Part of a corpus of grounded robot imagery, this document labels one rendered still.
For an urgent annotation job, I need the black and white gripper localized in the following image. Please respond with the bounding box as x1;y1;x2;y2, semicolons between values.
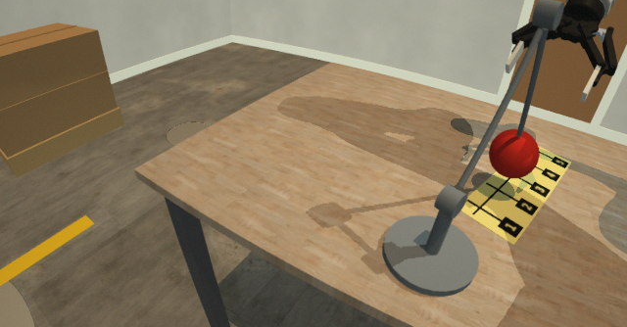
506;0;618;102

